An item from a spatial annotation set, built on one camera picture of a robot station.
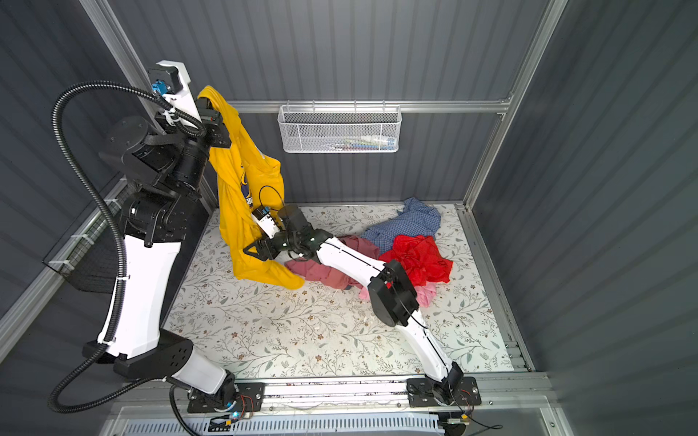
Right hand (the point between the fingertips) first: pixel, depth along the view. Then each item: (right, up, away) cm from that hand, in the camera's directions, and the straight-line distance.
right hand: (252, 248), depth 81 cm
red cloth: (+55, -5, +13) cm, 56 cm away
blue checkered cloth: (+54, +10, +25) cm, 61 cm away
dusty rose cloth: (+21, -11, +15) cm, 28 cm away
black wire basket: (-33, -1, -17) cm, 37 cm away
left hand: (+4, +31, -33) cm, 45 cm away
